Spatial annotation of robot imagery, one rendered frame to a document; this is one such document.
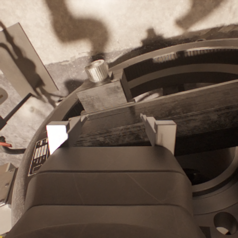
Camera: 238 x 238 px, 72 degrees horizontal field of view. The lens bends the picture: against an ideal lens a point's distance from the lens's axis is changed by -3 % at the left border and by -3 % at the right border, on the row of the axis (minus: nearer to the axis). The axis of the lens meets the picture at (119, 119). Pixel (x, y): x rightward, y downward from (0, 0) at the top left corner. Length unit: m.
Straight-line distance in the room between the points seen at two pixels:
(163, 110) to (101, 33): 0.70
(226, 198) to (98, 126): 0.26
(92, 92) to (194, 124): 0.20
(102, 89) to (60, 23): 0.70
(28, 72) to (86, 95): 0.86
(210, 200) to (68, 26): 0.92
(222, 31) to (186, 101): 0.71
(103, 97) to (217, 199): 0.28
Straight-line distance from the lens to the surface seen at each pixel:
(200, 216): 0.35
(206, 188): 0.37
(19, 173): 0.39
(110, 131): 0.31
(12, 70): 1.25
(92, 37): 0.96
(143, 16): 0.91
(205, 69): 0.60
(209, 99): 0.32
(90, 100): 0.36
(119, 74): 0.37
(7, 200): 0.42
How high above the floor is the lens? 0.90
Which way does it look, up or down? 50 degrees down
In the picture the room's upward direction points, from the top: 170 degrees counter-clockwise
